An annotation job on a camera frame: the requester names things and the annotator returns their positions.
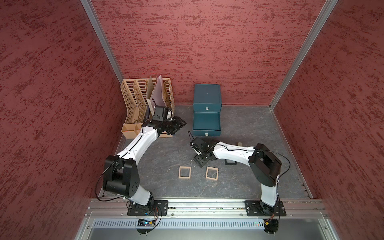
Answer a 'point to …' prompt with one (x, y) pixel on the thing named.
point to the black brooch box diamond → (201, 161)
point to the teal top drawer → (207, 107)
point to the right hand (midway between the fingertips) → (203, 160)
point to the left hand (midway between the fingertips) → (183, 127)
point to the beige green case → (240, 144)
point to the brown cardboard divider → (150, 88)
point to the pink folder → (158, 98)
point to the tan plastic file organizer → (134, 91)
